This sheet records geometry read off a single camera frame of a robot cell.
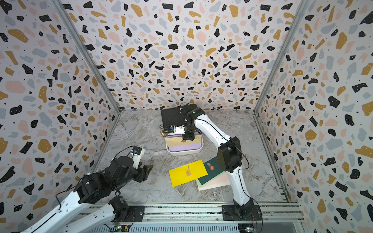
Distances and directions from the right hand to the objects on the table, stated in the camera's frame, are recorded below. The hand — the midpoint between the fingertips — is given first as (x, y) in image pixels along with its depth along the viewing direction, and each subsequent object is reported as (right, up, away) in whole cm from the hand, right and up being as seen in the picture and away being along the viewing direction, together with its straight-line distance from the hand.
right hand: (185, 135), depth 90 cm
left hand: (-16, -13, -20) cm, 28 cm away
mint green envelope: (+9, -27, -6) cm, 29 cm away
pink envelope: (+23, -26, -4) cm, 34 cm away
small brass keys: (-17, 0, +16) cm, 23 cm away
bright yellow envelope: (+2, -22, -2) cm, 23 cm away
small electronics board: (-30, -43, -20) cm, 56 cm away
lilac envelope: (-1, -8, +5) cm, 10 cm away
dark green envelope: (+18, -21, 0) cm, 27 cm away
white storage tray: (+1, -11, +3) cm, 12 cm away
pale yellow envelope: (-4, -4, -2) cm, 6 cm away
